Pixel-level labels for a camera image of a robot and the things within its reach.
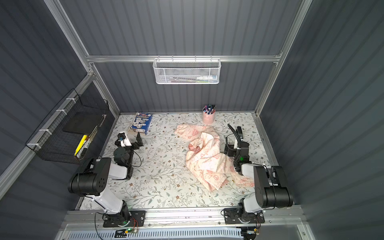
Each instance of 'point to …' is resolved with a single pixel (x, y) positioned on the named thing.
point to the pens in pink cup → (209, 109)
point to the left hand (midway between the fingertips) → (132, 134)
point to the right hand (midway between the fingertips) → (237, 144)
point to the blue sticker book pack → (141, 122)
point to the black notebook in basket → (83, 123)
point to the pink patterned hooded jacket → (204, 158)
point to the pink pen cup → (208, 119)
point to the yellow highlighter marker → (84, 138)
